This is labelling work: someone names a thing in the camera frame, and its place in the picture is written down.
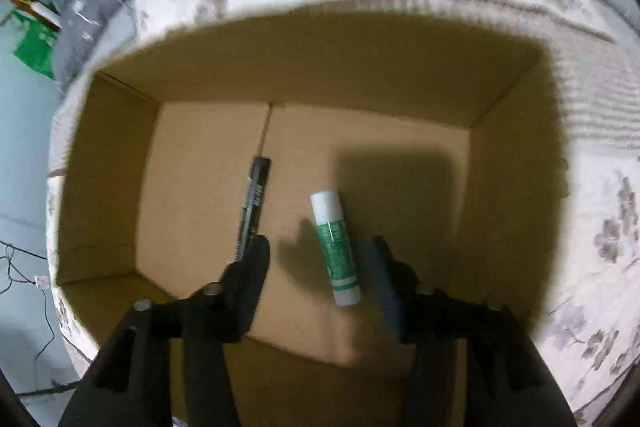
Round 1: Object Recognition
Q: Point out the black pen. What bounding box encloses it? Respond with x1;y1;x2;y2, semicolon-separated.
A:
235;156;271;260

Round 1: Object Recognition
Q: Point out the green white glue stick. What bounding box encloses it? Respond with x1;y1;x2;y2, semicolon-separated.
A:
310;191;361;307

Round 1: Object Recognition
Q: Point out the brown cardboard box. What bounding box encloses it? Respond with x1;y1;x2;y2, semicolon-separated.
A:
50;11;565;426

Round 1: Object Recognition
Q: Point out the green shopping bag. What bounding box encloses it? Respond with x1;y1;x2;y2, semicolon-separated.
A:
13;20;56;79

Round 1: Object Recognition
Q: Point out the floral white bed cover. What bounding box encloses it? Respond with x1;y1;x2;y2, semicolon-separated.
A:
47;0;639;426

